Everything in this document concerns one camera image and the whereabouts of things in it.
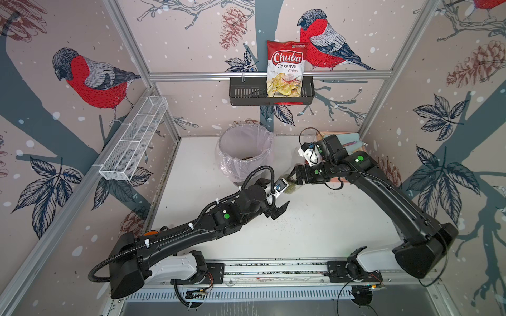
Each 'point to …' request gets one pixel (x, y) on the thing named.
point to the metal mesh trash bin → (243, 149)
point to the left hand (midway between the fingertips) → (282, 187)
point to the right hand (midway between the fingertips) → (294, 177)
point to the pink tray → (320, 135)
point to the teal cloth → (351, 141)
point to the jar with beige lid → (290, 176)
